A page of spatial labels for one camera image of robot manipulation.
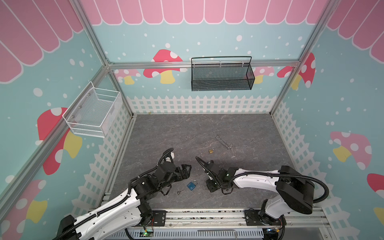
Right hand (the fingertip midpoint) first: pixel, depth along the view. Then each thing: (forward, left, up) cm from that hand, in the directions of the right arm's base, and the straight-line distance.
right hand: (207, 185), depth 84 cm
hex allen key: (+21, -19, 0) cm, 28 cm away
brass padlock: (+23, -4, -1) cm, 23 cm away
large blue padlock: (0, +9, +1) cm, 9 cm away
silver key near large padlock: (-3, +16, 0) cm, 16 cm away
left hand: (+3, +12, +12) cm, 18 cm away
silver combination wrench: (+27, -17, 0) cm, 31 cm away
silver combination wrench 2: (+33, -8, 0) cm, 34 cm away
